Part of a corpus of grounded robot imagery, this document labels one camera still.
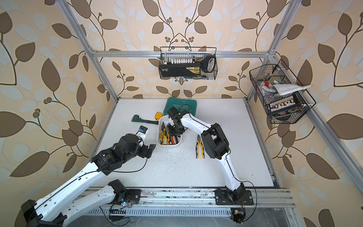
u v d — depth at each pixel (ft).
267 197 2.54
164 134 3.10
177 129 2.74
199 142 3.07
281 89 2.11
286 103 2.18
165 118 3.44
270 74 2.38
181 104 2.92
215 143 1.85
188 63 2.77
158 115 3.55
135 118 3.53
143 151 2.14
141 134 2.11
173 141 3.09
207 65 2.85
